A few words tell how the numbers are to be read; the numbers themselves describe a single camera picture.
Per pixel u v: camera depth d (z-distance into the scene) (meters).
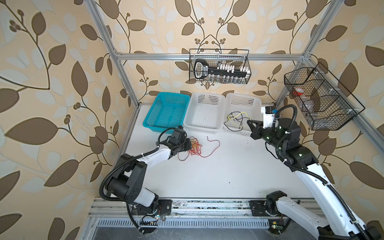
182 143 0.75
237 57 0.91
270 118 0.58
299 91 0.81
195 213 0.74
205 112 1.16
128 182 0.44
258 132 0.60
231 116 1.05
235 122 1.08
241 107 1.15
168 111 1.17
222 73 0.85
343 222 0.37
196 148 0.91
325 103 0.73
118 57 0.93
